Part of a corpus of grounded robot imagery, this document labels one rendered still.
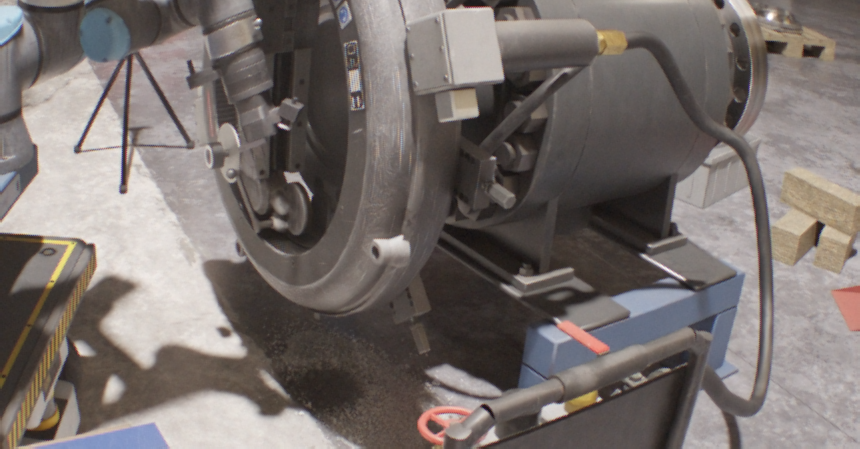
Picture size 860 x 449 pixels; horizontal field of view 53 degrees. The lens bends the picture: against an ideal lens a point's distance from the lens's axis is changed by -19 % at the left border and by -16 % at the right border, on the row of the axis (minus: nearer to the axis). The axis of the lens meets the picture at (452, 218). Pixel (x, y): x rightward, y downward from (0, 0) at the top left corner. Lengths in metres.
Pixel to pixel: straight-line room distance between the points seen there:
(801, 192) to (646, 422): 1.87
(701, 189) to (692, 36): 1.22
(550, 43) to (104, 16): 0.66
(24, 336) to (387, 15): 0.76
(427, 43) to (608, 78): 0.49
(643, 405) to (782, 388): 1.07
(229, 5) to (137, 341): 0.91
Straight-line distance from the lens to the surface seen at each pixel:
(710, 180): 3.09
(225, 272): 2.42
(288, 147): 1.76
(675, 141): 1.94
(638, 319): 1.86
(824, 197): 2.94
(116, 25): 1.42
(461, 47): 1.31
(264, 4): 1.58
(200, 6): 1.49
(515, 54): 1.38
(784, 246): 2.83
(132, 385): 1.98
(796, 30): 6.10
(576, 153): 1.74
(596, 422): 1.11
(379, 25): 1.40
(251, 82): 1.48
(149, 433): 0.84
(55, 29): 1.72
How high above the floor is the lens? 1.09
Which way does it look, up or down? 23 degrees down
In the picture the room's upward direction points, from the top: 5 degrees clockwise
